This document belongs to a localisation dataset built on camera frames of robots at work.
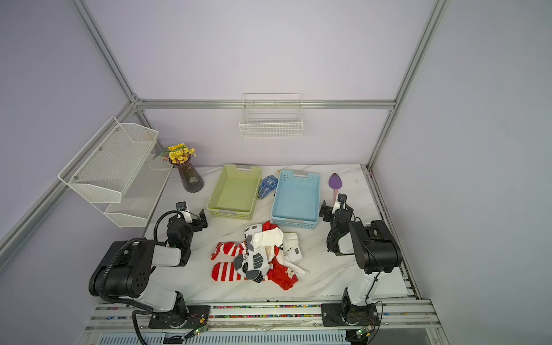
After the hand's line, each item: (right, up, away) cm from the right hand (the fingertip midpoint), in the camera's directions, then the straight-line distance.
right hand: (336, 205), depth 98 cm
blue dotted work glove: (-33, +9, +13) cm, 37 cm away
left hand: (-65, -4, -4) cm, 65 cm away
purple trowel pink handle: (+4, +11, +16) cm, 20 cm away
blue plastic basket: (-18, +2, +10) cm, 20 cm away
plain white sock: (-29, -11, -16) cm, 34 cm away
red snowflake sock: (-31, -8, -8) cm, 33 cm away
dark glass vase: (-70, +13, +5) cm, 71 cm away
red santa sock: (-27, -25, -17) cm, 40 cm away
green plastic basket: (-49, +5, +11) cm, 51 cm away
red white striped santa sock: (-47, -24, -15) cm, 55 cm away
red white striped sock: (-46, -16, -13) cm, 50 cm away
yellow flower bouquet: (-70, +23, -7) cm, 74 cm away
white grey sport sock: (-35, -20, -18) cm, 45 cm away
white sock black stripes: (-21, -17, -11) cm, 29 cm away
